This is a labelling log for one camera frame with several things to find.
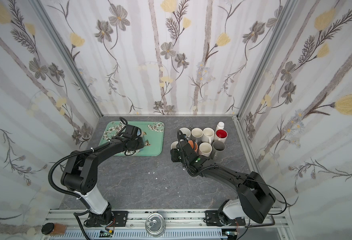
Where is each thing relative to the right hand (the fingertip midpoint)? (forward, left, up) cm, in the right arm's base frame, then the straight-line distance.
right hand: (170, 147), depth 82 cm
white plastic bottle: (+24, -34, -8) cm, 42 cm away
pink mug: (+6, -22, -10) cm, 25 cm away
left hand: (+11, +20, -10) cm, 25 cm away
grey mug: (+18, -18, -10) cm, 27 cm away
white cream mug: (+17, -25, -11) cm, 33 cm away
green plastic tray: (+23, +14, -19) cm, 33 cm away
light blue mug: (+7, -2, -8) cm, 11 cm away
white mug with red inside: (+19, -35, -12) cm, 41 cm away
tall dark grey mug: (+3, -29, -5) cm, 29 cm away
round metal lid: (-36, +4, -4) cm, 37 cm away
